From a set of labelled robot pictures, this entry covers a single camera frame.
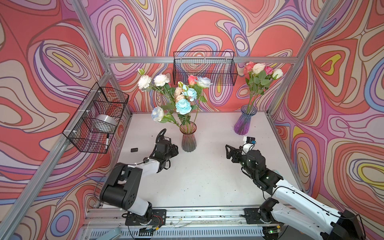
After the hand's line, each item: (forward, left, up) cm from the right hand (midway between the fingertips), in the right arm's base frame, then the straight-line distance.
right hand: (233, 149), depth 80 cm
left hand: (+9, +32, -10) cm, 35 cm away
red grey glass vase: (+9, +24, -5) cm, 26 cm away
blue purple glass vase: (+23, -13, -10) cm, 29 cm away
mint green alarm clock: (-8, -27, -15) cm, 32 cm away
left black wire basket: (+7, +70, +15) cm, 72 cm away
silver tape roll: (+10, +64, +16) cm, 67 cm away
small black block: (+11, +61, -15) cm, 64 cm away
